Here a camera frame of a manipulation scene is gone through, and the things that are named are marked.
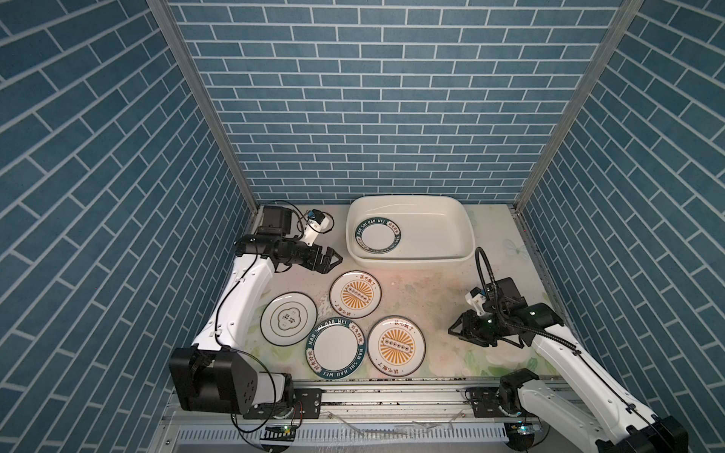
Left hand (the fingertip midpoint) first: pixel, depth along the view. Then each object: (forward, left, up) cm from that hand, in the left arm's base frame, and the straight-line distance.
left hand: (334, 253), depth 78 cm
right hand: (-17, -34, -12) cm, 40 cm away
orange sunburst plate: (-1, -5, -22) cm, 23 cm away
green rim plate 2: (-18, 0, -23) cm, 29 cm away
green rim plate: (+24, -13, -20) cm, 34 cm away
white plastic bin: (+26, -37, -20) cm, 49 cm away
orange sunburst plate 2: (-18, -18, -23) cm, 34 cm away
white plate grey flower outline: (-9, +16, -23) cm, 29 cm away
